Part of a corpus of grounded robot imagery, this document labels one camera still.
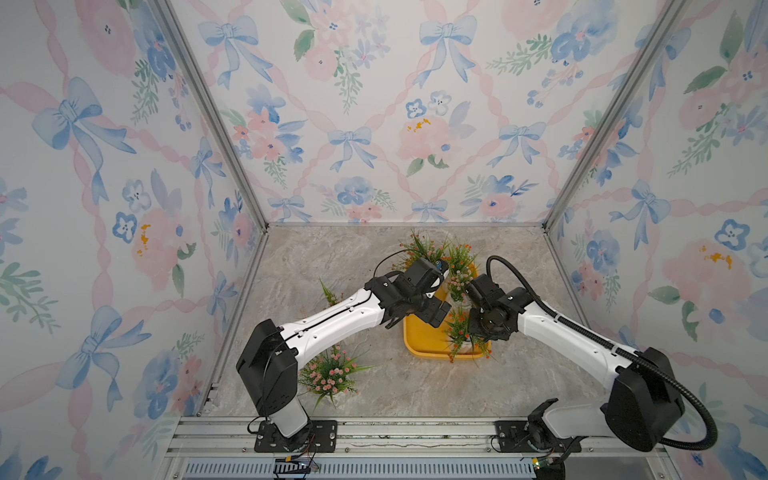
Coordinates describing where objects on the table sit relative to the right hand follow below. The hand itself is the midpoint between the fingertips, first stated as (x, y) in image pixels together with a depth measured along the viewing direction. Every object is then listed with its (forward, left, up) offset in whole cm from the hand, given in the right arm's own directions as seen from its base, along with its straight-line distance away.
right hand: (469, 316), depth 86 cm
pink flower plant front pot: (-19, +37, +7) cm, 42 cm away
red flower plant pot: (+18, +14, +9) cm, 25 cm away
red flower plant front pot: (-8, +5, +3) cm, 10 cm away
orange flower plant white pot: (+17, +1, +5) cm, 18 cm away
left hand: (0, +11, +9) cm, 14 cm away
